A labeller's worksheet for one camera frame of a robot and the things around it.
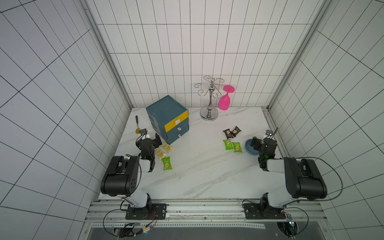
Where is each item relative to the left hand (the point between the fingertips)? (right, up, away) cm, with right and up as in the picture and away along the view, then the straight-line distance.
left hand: (150, 137), depth 95 cm
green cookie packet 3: (+58, -7, +2) cm, 58 cm away
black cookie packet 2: (+53, +1, +8) cm, 54 cm away
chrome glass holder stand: (+42, +17, +19) cm, 49 cm away
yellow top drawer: (+14, +8, -12) cm, 20 cm away
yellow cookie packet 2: (+7, -10, -2) cm, 13 cm away
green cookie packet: (+12, -15, -6) cm, 20 cm away
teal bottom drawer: (+15, +1, -5) cm, 16 cm away
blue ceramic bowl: (+63, -6, -6) cm, 64 cm away
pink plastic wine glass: (+50, +24, +5) cm, 56 cm away
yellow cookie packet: (+11, -6, 0) cm, 13 cm away
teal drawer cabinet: (+14, +13, -10) cm, 21 cm away
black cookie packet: (+59, +3, +8) cm, 60 cm away
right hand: (+70, +1, -1) cm, 70 cm away
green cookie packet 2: (+52, -5, +2) cm, 52 cm away
